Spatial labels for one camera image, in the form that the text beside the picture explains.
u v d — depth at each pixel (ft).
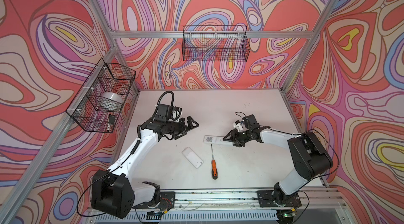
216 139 2.96
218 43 3.15
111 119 2.41
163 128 1.88
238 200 2.46
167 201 2.37
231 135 2.73
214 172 2.62
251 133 2.30
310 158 1.53
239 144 2.70
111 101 2.31
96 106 2.41
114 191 1.29
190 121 2.34
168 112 2.10
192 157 2.83
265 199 2.40
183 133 2.32
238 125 2.90
